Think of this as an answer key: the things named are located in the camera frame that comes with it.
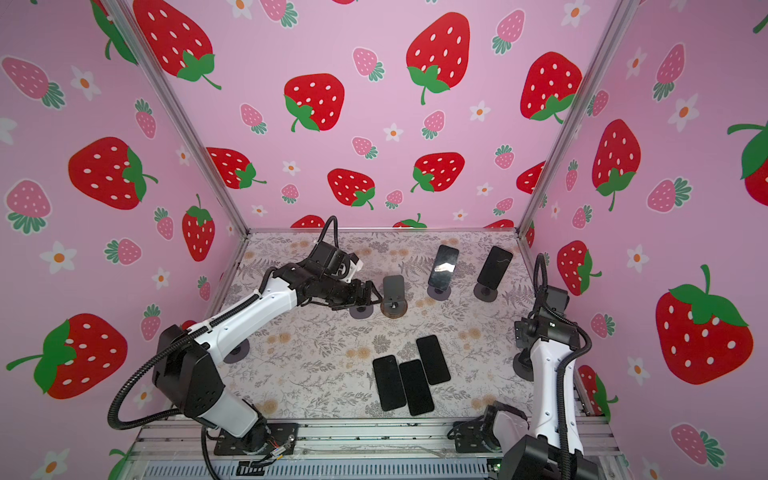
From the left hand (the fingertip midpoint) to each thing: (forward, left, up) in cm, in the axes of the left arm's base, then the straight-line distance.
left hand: (373, 300), depth 80 cm
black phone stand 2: (-10, -17, -17) cm, 26 cm away
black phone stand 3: (+17, -38, -6) cm, 42 cm away
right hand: (-9, -47, -2) cm, 48 cm away
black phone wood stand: (-18, -12, -16) cm, 28 cm away
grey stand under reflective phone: (+13, -21, -17) cm, 30 cm away
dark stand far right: (+15, -38, -19) cm, 45 cm away
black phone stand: (-15, -5, -20) cm, 26 cm away
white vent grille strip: (-36, -3, -18) cm, 40 cm away
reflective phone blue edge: (+17, -22, -6) cm, 28 cm away
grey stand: (+7, +5, -18) cm, 20 cm away
